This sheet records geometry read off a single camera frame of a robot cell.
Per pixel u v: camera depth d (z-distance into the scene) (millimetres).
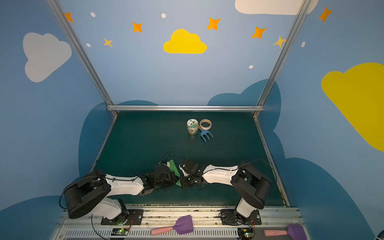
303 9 694
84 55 861
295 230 704
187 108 1220
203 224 738
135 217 755
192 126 1044
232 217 756
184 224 727
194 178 660
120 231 717
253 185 453
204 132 1083
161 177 698
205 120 1153
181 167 688
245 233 715
